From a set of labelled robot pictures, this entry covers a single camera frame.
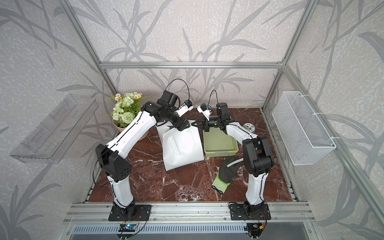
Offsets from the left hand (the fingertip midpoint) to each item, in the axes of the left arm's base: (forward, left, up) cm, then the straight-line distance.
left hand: (184, 119), depth 82 cm
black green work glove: (-20, -25, -22) cm, 39 cm away
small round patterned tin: (+7, -42, -15) cm, 45 cm away
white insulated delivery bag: (-13, +2, -10) cm, 16 cm away
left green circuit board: (-47, +26, -26) cm, 60 cm away
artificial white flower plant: (+4, +31, +5) cm, 32 cm away
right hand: (0, -5, -4) cm, 6 cm away
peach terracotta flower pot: (-2, +37, -7) cm, 38 cm away
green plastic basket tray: (-2, -20, -22) cm, 30 cm away
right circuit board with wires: (-47, -37, -27) cm, 66 cm away
